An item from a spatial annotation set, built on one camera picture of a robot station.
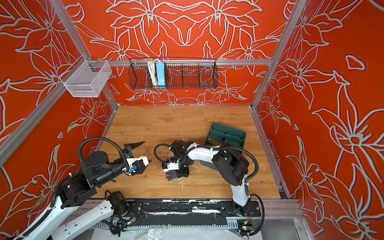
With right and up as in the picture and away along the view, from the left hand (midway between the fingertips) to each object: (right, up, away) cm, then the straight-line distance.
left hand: (144, 146), depth 61 cm
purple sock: (+9, -19, +19) cm, 28 cm away
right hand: (+11, -20, +24) cm, 33 cm away
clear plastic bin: (-47, +38, +31) cm, 68 cm away
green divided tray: (+38, +2, +34) cm, 51 cm away
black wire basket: (+13, +43, +37) cm, 58 cm away
